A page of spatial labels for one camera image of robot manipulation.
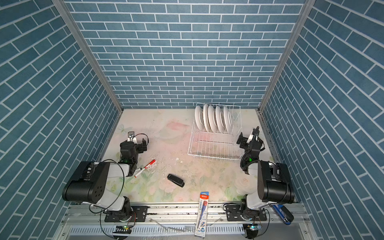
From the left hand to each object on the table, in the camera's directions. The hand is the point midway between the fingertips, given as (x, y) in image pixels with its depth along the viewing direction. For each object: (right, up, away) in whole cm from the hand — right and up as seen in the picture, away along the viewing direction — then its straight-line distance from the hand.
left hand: (136, 139), depth 93 cm
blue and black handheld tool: (+83, -35, -20) cm, 92 cm away
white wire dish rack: (+47, -4, +3) cm, 47 cm away
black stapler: (+27, -22, -10) cm, 36 cm away
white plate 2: (+48, +13, +5) cm, 51 cm away
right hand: (+70, +4, -2) cm, 71 cm away
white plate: (+44, +14, +3) cm, 47 cm away
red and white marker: (+7, -17, -4) cm, 19 cm away
